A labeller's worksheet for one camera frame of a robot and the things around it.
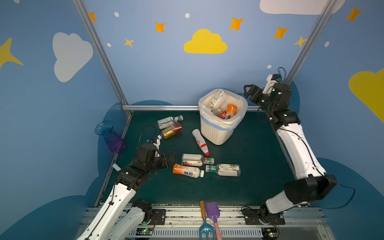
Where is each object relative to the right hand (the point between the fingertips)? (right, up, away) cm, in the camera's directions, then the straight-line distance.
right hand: (249, 87), depth 73 cm
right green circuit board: (+9, -72, -1) cm, 72 cm away
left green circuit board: (-52, -71, -1) cm, 88 cm away
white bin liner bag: (-2, -1, +21) cm, 21 cm away
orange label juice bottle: (-30, -46, +13) cm, 56 cm away
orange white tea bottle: (-4, -10, +20) cm, 23 cm away
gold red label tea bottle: (-46, -24, +31) cm, 61 cm away
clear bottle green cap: (-13, -1, +18) cm, 23 cm away
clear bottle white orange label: (-26, -40, +16) cm, 51 cm away
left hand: (-39, -35, +1) cm, 52 cm away
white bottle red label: (-23, -30, +27) cm, 46 cm away
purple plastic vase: (-78, -30, +20) cm, 86 cm away
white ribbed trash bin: (-9, -10, +26) cm, 29 cm away
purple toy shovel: (-18, -64, +4) cm, 67 cm away
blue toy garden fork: (-22, -68, -2) cm, 72 cm away
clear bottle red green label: (-8, -12, +26) cm, 29 cm away
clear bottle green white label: (-47, -15, +39) cm, 63 cm away
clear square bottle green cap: (-10, -45, +13) cm, 47 cm away
